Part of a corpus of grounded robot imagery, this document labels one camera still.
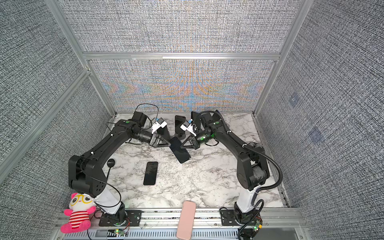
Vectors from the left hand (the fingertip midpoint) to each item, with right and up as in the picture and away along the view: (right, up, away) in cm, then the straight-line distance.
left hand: (167, 144), depth 77 cm
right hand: (+8, -1, +3) cm, 8 cm away
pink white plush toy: (-41, -30, -5) cm, 51 cm away
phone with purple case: (-12, -19, +12) cm, 25 cm away
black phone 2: (+4, +13, +19) cm, 24 cm away
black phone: (+7, -5, +1) cm, 8 cm away
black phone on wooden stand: (+14, +17, +24) cm, 32 cm away
